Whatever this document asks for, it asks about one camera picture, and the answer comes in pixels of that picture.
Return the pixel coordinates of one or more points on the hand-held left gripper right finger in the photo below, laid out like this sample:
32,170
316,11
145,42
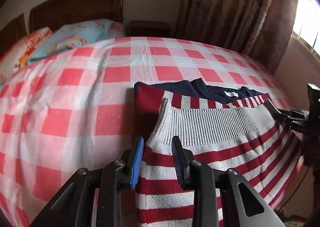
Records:
178,164

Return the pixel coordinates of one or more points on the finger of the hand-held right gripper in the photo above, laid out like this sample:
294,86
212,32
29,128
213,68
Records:
278,114

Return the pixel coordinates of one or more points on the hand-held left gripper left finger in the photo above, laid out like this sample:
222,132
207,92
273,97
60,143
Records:
137,164

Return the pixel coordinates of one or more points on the striped knit sweater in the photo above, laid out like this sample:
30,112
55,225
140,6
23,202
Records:
212,126

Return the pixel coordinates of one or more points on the window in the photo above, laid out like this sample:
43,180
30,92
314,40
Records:
307,24

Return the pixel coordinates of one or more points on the pink checkered bed sheet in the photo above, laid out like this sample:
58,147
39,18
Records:
75,91

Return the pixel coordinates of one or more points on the floral curtain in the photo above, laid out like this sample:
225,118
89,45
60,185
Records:
237,11

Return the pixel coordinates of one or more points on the dark wooden nightstand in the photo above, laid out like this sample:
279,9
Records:
148,28

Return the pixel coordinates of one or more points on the pale pink pillow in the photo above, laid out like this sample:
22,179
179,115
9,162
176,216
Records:
117,29

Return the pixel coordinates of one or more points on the light blue floral pillow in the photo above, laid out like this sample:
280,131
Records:
72,36

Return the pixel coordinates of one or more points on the orange pink cartoon pillow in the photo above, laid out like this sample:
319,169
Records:
22,49

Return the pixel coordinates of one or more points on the large wooden headboard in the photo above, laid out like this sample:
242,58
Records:
75,4

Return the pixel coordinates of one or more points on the small wooden headboard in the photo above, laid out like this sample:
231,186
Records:
12,34

